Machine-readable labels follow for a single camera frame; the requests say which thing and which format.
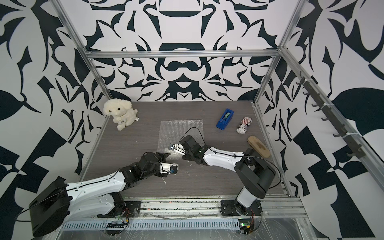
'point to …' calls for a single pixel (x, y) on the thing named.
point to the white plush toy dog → (123, 114)
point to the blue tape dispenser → (225, 119)
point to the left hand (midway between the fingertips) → (167, 154)
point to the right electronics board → (246, 226)
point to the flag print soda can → (243, 127)
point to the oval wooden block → (259, 146)
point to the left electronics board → (115, 228)
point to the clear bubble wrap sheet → (173, 131)
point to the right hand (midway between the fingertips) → (184, 143)
